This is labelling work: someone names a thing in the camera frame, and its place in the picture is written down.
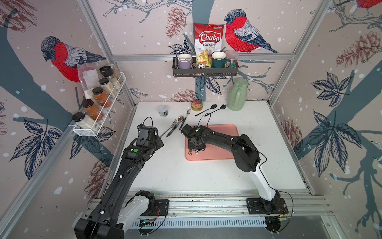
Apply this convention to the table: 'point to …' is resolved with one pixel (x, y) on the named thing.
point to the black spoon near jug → (222, 107)
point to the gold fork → (190, 152)
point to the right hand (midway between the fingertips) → (194, 147)
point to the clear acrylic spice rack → (119, 74)
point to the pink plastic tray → (213, 151)
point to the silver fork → (172, 125)
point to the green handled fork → (188, 112)
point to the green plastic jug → (237, 94)
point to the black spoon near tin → (213, 107)
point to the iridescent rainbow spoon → (180, 119)
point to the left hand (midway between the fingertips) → (161, 137)
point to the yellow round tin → (197, 105)
